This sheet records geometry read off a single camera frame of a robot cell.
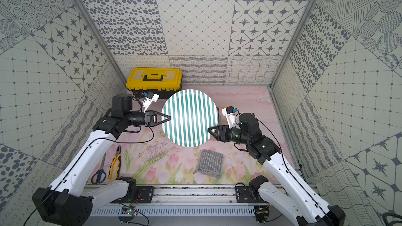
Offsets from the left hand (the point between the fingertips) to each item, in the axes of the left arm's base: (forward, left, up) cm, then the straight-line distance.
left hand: (168, 115), depth 66 cm
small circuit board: (-33, +20, -34) cm, 52 cm away
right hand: (-3, -19, -8) cm, 20 cm away
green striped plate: (+1, -10, -1) cm, 10 cm away
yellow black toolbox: (+36, +12, -15) cm, 41 cm away
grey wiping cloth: (-11, -18, -28) cm, 35 cm away
